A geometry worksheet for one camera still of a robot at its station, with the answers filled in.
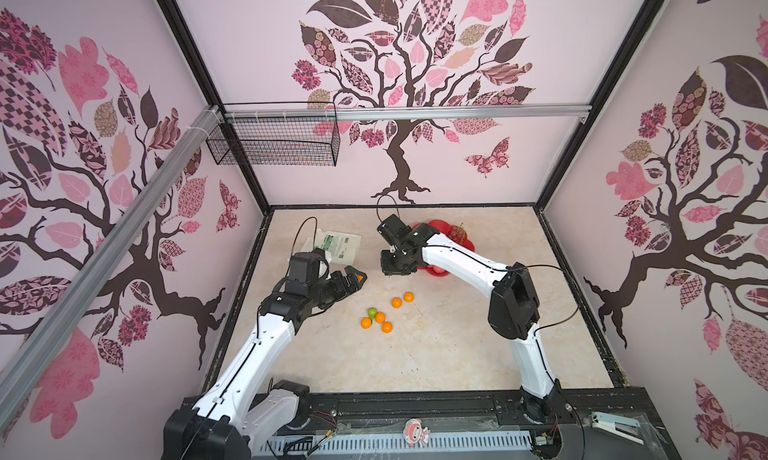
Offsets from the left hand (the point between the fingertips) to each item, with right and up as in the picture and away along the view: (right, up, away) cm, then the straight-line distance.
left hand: (357, 287), depth 79 cm
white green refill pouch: (-9, +10, +28) cm, 31 cm away
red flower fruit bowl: (+29, +17, +30) cm, 45 cm away
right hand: (+8, +5, +11) cm, 14 cm away
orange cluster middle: (+11, -7, +14) cm, 19 cm away
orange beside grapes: (+15, -6, +14) cm, 21 cm away
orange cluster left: (+2, -12, +9) cm, 15 cm away
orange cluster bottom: (+8, -13, +8) cm, 18 cm away
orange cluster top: (+6, -11, +11) cm, 16 cm away
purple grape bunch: (+33, +15, +25) cm, 44 cm away
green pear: (+3, -10, +11) cm, 15 cm away
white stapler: (+65, -32, -8) cm, 73 cm away
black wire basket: (-28, +47, +16) cm, 57 cm away
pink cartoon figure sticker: (+15, -32, -10) cm, 37 cm away
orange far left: (+1, +3, -3) cm, 5 cm away
